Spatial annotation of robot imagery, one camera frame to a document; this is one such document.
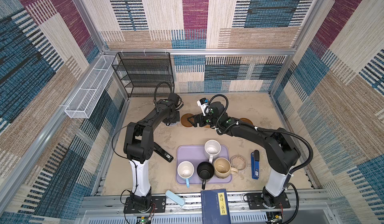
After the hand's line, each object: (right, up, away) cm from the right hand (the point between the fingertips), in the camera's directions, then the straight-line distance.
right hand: (193, 119), depth 87 cm
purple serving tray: (+12, -31, -9) cm, 35 cm away
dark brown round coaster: (+37, -2, +18) cm, 41 cm away
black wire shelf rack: (-35, +33, +21) cm, 53 cm away
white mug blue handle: (-4, -27, -6) cm, 28 cm away
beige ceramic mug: (+16, -26, -5) cm, 31 cm away
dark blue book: (+11, -41, -15) cm, 45 cm away
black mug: (+7, -29, -5) cm, 30 cm away
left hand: (-12, 0, +10) cm, 16 cm away
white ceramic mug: (+12, -17, +2) cm, 21 cm away
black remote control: (-20, -17, 0) cm, 27 cm away
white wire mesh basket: (-67, +9, +4) cm, 67 cm away
